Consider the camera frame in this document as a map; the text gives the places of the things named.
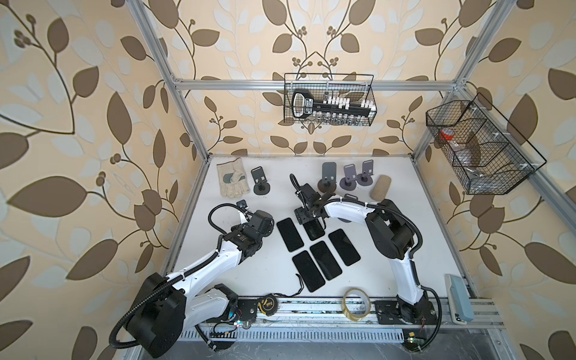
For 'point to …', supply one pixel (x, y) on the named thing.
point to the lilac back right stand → (349, 196)
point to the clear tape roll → (346, 312)
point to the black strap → (293, 295)
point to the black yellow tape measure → (268, 305)
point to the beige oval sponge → (380, 188)
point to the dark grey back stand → (262, 186)
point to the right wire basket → (489, 157)
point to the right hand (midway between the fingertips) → (305, 214)
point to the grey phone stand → (349, 182)
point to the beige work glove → (233, 181)
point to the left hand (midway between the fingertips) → (253, 219)
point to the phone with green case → (326, 260)
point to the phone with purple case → (308, 271)
